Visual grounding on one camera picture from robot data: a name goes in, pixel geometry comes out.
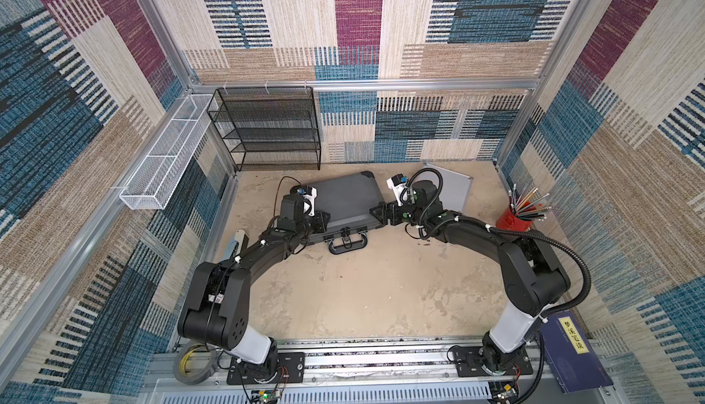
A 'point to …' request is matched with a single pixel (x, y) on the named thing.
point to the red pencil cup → (509, 219)
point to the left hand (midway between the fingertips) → (329, 215)
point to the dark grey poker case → (347, 200)
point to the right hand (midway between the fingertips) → (381, 211)
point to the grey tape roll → (179, 364)
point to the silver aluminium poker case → (455, 188)
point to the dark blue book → (576, 365)
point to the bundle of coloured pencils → (523, 205)
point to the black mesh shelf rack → (268, 126)
